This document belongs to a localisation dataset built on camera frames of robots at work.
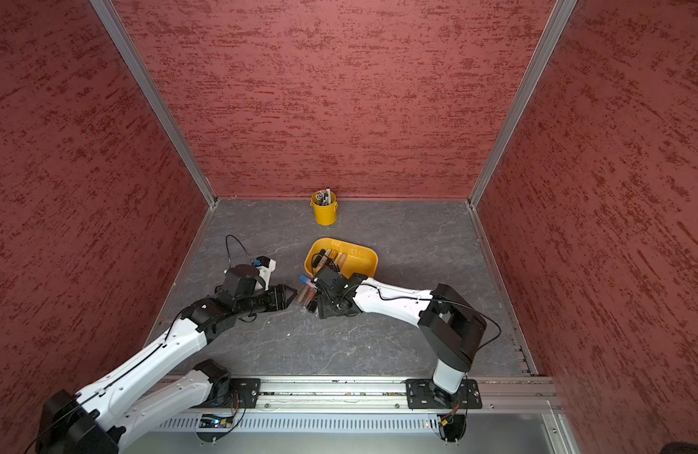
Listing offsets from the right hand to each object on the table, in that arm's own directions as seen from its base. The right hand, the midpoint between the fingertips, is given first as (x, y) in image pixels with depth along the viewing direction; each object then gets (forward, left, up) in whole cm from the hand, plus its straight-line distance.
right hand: (333, 313), depth 85 cm
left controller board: (-26, +31, -4) cm, 41 cm away
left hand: (+1, +12, +8) cm, 15 cm away
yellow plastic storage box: (+24, -9, -7) cm, 26 cm away
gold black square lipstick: (+23, +1, -3) cm, 24 cm away
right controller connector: (-29, -31, -6) cm, 43 cm away
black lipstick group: (+3, +7, -2) cm, 8 cm away
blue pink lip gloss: (+13, +10, -2) cm, 16 cm away
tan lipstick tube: (+21, -2, -3) cm, 21 cm away
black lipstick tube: (+21, +7, -2) cm, 22 cm away
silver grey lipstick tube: (+22, +4, -2) cm, 22 cm away
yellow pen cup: (+41, +5, 0) cm, 41 cm away
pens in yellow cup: (+38, +4, +12) cm, 40 cm away
